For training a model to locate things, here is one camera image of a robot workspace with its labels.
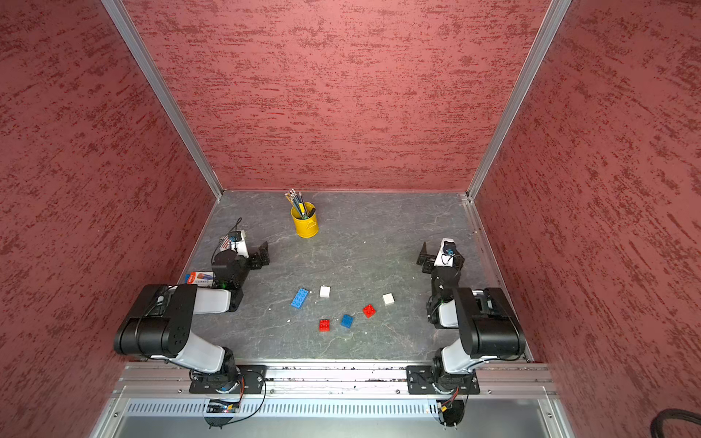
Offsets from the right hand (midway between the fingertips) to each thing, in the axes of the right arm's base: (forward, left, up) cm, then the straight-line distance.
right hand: (437, 247), depth 90 cm
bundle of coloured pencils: (+18, +49, +6) cm, 52 cm away
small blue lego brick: (-21, +31, -8) cm, 38 cm away
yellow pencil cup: (+12, +46, -2) cm, 48 cm away
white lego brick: (-11, +39, -8) cm, 41 cm away
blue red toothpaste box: (-6, +82, -7) cm, 83 cm away
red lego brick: (-22, +38, -9) cm, 45 cm away
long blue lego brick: (-13, +47, -8) cm, 49 cm away
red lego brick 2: (-18, +24, -8) cm, 31 cm away
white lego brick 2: (-14, +17, -8) cm, 24 cm away
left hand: (+3, +64, -2) cm, 64 cm away
